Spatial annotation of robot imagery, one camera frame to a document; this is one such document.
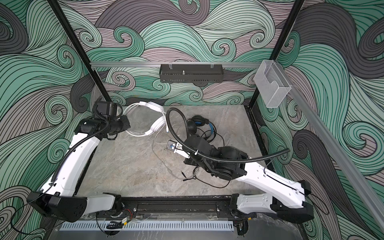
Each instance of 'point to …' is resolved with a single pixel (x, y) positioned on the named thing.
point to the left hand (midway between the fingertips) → (128, 121)
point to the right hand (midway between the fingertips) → (187, 142)
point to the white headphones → (157, 124)
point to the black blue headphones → (196, 121)
